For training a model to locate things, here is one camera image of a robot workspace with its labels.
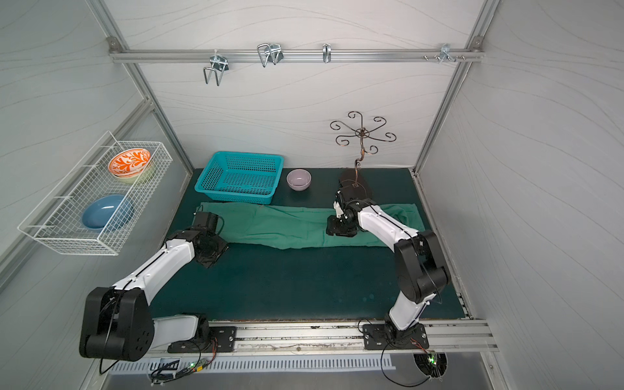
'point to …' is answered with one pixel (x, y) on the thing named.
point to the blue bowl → (107, 212)
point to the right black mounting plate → (385, 337)
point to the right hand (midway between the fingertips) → (333, 229)
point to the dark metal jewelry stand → (364, 135)
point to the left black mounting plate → (214, 340)
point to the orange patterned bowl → (127, 163)
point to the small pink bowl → (299, 179)
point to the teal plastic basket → (241, 177)
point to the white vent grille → (253, 363)
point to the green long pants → (297, 225)
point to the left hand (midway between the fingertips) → (223, 250)
